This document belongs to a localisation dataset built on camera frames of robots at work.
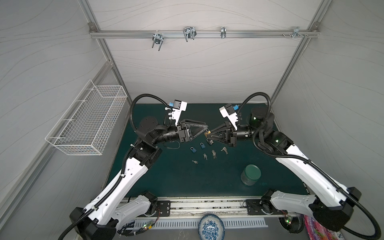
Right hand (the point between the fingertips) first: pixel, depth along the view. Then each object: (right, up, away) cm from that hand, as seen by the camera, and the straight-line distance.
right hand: (210, 130), depth 55 cm
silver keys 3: (0, -20, +37) cm, 42 cm away
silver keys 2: (+6, -18, +38) cm, 42 cm away
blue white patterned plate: (+2, -46, +13) cm, 48 cm away
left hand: (-1, +2, -3) cm, 4 cm away
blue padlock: (-7, -16, +39) cm, 43 cm away
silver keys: (+14, -16, +40) cm, 45 cm away
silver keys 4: (-6, -23, +35) cm, 42 cm away
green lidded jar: (+23, -24, +20) cm, 39 cm away
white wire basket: (-57, 0, +13) cm, 58 cm away
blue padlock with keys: (-1, -13, +41) cm, 43 cm away
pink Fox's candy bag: (+49, -47, +11) cm, 68 cm away
